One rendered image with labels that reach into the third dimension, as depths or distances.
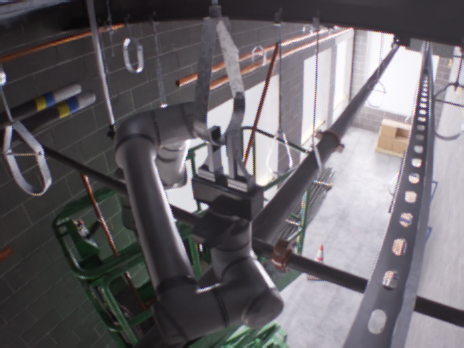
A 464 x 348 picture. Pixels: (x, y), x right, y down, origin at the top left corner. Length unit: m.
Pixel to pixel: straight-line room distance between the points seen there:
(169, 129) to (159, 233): 0.36
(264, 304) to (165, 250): 0.22
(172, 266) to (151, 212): 0.14
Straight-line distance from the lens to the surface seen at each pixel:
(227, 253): 0.65
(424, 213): 0.36
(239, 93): 0.56
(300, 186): 1.20
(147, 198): 0.73
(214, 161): 0.56
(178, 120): 0.93
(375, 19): 1.22
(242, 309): 0.60
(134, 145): 0.86
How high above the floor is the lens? 4.40
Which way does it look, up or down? 33 degrees down
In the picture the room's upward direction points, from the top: 3 degrees counter-clockwise
